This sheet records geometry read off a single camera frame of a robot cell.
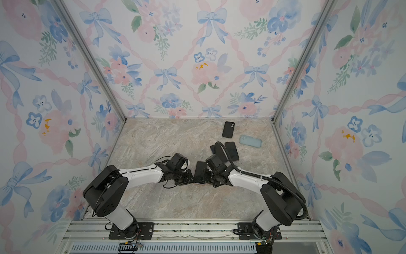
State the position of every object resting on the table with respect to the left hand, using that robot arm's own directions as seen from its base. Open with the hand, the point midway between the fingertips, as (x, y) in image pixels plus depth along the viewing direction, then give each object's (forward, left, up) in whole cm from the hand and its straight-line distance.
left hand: (196, 180), depth 87 cm
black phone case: (+40, -22, -3) cm, 46 cm away
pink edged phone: (+22, -22, -3) cm, 32 cm away
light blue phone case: (+29, -35, -2) cm, 46 cm away
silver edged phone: (+10, -2, -3) cm, 11 cm away
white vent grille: (-30, +12, -4) cm, 33 cm away
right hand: (+1, -2, +1) cm, 3 cm away
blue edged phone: (+21, -13, -1) cm, 25 cm away
